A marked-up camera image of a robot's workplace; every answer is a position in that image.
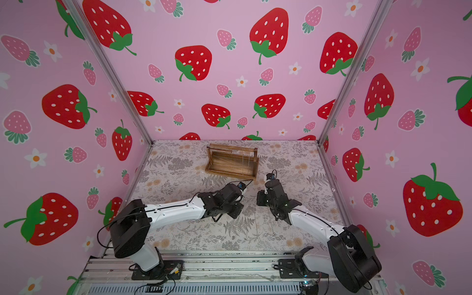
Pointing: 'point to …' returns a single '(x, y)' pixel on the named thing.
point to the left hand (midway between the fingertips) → (242, 206)
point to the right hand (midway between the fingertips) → (261, 192)
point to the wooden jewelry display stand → (232, 160)
